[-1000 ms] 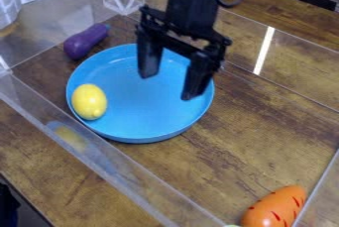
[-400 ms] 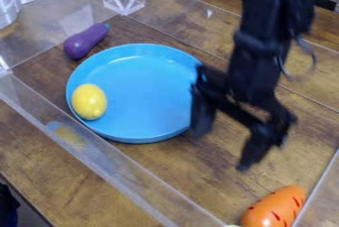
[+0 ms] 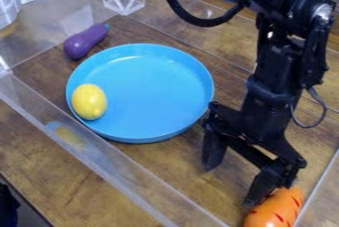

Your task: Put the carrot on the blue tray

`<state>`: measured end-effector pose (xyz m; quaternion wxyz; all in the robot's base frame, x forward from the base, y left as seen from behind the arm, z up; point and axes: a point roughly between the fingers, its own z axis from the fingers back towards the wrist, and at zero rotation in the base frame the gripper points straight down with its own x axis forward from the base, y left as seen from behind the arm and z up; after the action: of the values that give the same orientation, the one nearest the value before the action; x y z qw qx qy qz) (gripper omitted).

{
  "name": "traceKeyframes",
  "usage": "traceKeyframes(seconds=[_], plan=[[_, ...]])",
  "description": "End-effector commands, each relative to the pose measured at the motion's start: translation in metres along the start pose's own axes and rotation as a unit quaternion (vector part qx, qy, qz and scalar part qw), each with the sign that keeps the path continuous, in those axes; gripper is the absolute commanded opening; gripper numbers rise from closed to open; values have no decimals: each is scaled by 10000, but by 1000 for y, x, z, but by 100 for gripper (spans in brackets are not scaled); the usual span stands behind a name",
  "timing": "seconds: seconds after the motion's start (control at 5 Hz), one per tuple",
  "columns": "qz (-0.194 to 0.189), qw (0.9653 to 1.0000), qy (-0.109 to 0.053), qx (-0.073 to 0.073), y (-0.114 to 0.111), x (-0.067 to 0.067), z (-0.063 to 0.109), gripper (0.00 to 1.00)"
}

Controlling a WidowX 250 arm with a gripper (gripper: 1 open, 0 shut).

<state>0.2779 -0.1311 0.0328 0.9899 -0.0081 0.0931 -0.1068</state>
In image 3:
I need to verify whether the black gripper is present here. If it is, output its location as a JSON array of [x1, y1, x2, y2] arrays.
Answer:
[[201, 78, 306, 206]]

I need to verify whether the orange toy carrot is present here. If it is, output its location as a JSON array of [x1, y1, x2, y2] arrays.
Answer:
[[242, 186, 304, 227]]

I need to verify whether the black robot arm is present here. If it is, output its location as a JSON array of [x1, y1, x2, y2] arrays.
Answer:
[[201, 0, 334, 206]]

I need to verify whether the blue round tray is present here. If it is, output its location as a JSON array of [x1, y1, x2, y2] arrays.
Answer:
[[65, 44, 214, 144]]

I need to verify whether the yellow toy lemon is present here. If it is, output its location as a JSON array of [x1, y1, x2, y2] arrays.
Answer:
[[72, 83, 106, 120]]

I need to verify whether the purple toy eggplant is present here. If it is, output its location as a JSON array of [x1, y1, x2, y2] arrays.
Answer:
[[63, 23, 109, 60]]

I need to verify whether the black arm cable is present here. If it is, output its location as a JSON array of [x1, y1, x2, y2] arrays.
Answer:
[[156, 0, 245, 28]]

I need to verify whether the clear acrylic enclosure wall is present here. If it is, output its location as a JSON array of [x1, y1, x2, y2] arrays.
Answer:
[[0, 0, 339, 227]]

